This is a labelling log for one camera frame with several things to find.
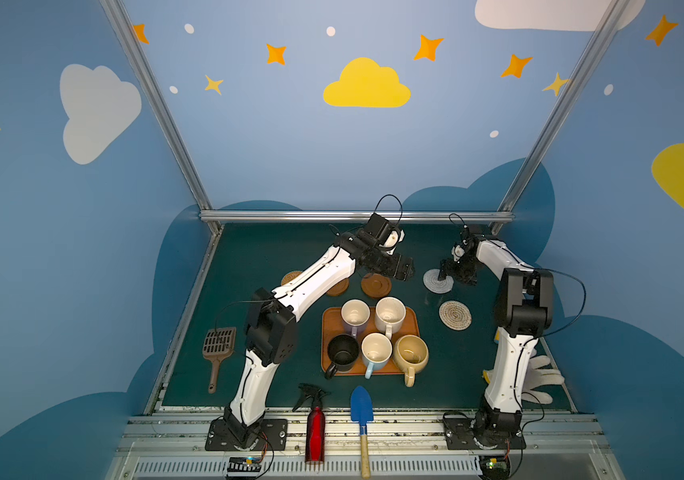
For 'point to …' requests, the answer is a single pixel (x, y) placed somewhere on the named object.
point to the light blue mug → (376, 349)
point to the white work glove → (537, 375)
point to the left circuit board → (244, 465)
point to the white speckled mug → (390, 313)
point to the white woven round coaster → (455, 315)
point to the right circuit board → (494, 467)
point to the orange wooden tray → (332, 324)
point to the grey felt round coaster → (432, 282)
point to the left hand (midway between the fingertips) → (400, 265)
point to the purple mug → (355, 314)
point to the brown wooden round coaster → (339, 288)
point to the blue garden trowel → (361, 410)
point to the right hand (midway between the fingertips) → (452, 275)
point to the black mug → (342, 351)
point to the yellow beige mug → (411, 354)
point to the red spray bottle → (315, 423)
